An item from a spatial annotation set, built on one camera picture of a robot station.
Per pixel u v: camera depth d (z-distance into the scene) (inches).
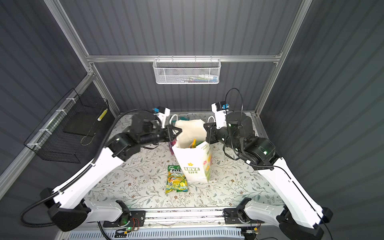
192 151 24.4
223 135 18.9
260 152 14.9
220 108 19.0
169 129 21.9
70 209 15.7
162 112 22.9
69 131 28.7
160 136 21.6
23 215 14.6
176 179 32.6
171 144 25.6
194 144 27.2
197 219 29.5
